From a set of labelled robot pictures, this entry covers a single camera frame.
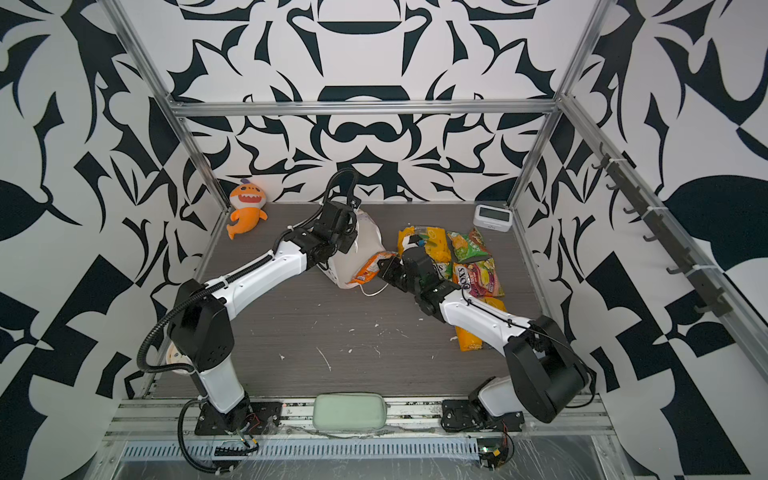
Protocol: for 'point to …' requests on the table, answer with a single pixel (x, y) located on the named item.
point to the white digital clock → (493, 218)
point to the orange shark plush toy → (249, 199)
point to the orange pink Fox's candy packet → (480, 278)
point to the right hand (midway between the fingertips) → (377, 261)
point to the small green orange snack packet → (466, 246)
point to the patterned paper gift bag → (347, 263)
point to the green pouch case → (350, 411)
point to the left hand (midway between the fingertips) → (342, 219)
